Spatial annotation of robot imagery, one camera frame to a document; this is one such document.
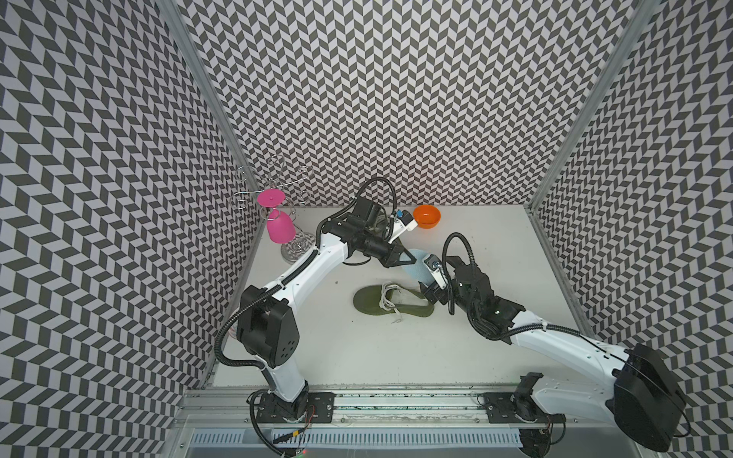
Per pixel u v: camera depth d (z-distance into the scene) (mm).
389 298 844
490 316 590
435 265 667
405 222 694
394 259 687
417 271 757
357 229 643
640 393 397
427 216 1120
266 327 444
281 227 867
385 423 722
